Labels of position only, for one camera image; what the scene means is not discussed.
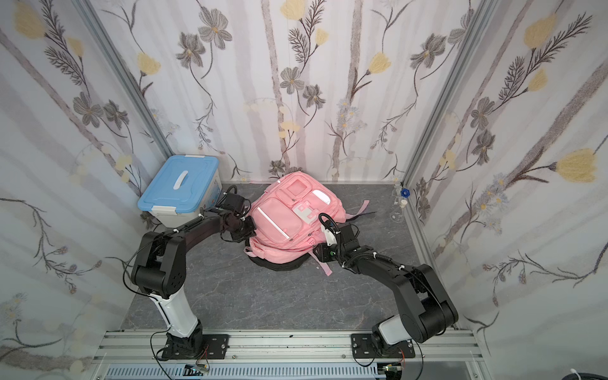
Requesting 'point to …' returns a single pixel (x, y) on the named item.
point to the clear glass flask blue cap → (400, 196)
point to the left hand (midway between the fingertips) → (260, 229)
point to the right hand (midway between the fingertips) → (319, 246)
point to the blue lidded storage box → (185, 187)
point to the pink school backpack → (289, 216)
